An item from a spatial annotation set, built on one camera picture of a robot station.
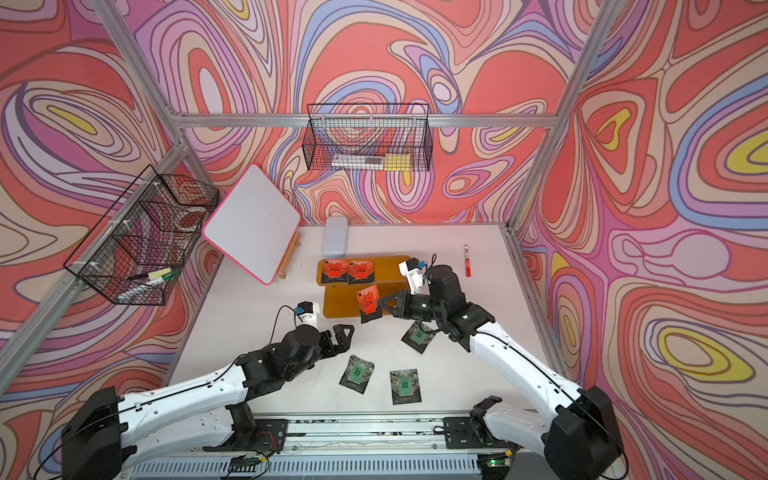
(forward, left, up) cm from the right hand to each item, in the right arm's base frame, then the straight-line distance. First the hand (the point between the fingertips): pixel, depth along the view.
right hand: (381, 310), depth 74 cm
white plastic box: (+46, +18, -19) cm, 53 cm away
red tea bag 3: (+2, +3, 0) cm, 4 cm away
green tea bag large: (-13, -6, -20) cm, 24 cm away
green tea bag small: (-9, +8, -19) cm, 23 cm away
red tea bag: (+17, +14, -5) cm, 22 cm away
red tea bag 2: (+16, +6, -6) cm, 18 cm away
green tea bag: (+2, -10, -21) cm, 23 cm away
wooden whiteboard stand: (+38, +32, -15) cm, 52 cm away
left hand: (-2, +9, -8) cm, 12 cm away
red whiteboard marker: (+29, -32, -20) cm, 48 cm away
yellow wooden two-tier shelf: (+16, +14, -20) cm, 30 cm away
